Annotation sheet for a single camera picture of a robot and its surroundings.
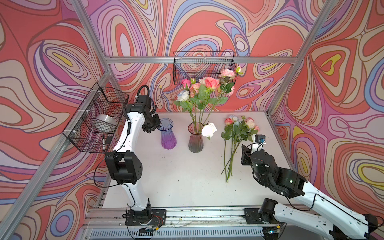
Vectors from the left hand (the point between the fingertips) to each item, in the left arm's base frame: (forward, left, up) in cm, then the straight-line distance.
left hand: (160, 125), depth 86 cm
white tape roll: (-6, +24, +11) cm, 27 cm away
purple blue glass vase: (-3, -4, -10) cm, 11 cm away
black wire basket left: (-12, +32, +11) cm, 36 cm away
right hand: (-20, -45, +5) cm, 49 cm away
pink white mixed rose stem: (+10, -50, -17) cm, 54 cm away
